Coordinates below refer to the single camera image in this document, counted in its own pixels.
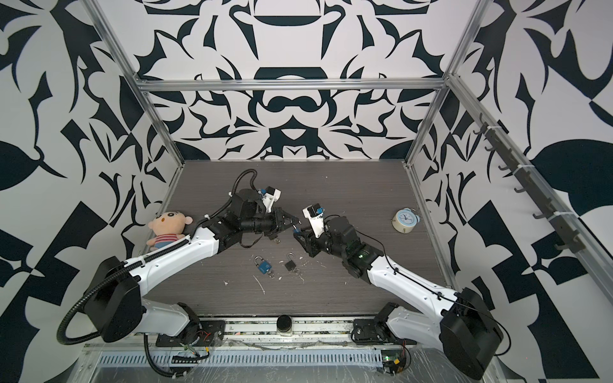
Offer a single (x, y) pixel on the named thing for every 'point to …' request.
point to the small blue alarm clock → (405, 220)
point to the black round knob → (284, 325)
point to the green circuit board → (393, 361)
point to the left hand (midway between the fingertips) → (302, 217)
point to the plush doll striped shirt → (167, 227)
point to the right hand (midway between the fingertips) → (299, 231)
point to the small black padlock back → (273, 236)
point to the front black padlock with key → (290, 265)
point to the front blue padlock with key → (264, 266)
